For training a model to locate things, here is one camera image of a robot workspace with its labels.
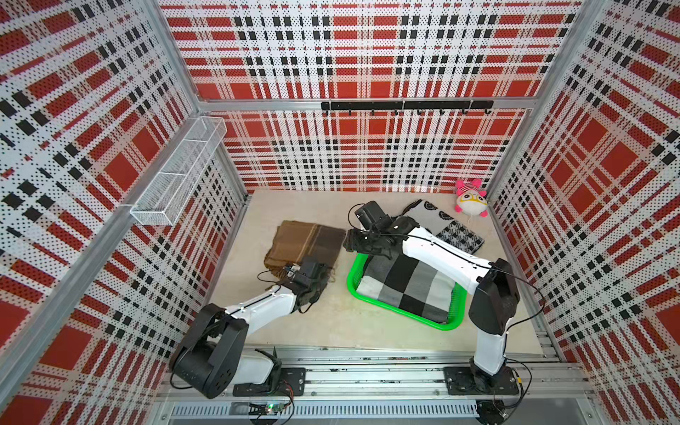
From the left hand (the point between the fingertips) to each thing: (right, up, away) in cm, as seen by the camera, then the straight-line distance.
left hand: (328, 276), depth 91 cm
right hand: (+9, +12, -8) cm, 17 cm away
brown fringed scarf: (-14, +12, +11) cm, 21 cm away
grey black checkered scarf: (+28, -3, -1) cm, 28 cm away
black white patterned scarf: (+43, +19, +15) cm, 50 cm away
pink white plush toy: (+59, +29, +19) cm, 68 cm away
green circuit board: (-13, -30, -22) cm, 39 cm away
